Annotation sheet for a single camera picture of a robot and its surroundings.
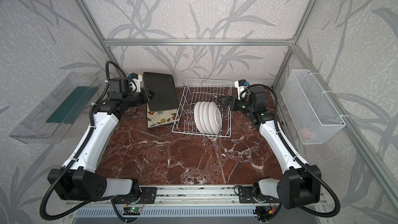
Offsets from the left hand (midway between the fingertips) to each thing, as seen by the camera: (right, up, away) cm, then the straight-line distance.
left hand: (157, 88), depth 75 cm
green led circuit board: (-10, -58, -4) cm, 59 cm away
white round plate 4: (+29, -16, +11) cm, 35 cm away
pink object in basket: (+71, -21, -2) cm, 75 cm away
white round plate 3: (+24, -16, +9) cm, 30 cm away
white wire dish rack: (+16, +1, +40) cm, 43 cm away
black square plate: (+2, +1, +1) cm, 3 cm away
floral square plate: (-9, -21, +24) cm, 33 cm away
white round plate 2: (+21, -15, +9) cm, 28 cm away
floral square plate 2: (-1, -15, +27) cm, 31 cm away
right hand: (+33, -3, +2) cm, 33 cm away
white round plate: (+19, -15, +10) cm, 26 cm away
